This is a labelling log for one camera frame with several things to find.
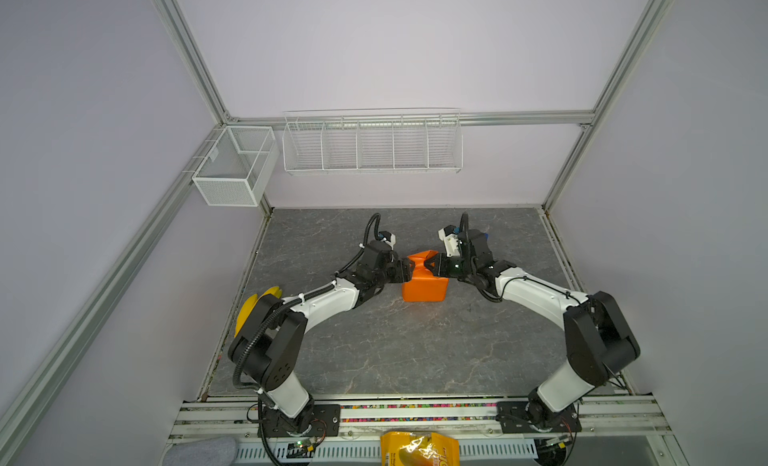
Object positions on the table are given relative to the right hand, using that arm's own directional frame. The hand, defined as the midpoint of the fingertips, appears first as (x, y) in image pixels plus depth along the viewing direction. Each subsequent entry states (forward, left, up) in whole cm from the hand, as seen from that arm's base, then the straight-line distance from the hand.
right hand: (424, 265), depth 88 cm
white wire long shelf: (+38, +16, +18) cm, 45 cm away
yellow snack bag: (-44, +7, -7) cm, 45 cm away
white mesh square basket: (+33, +63, +11) cm, 72 cm away
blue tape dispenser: (+18, -24, -9) cm, 32 cm away
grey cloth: (-45, +51, -10) cm, 69 cm away
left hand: (0, +5, -1) cm, 5 cm away
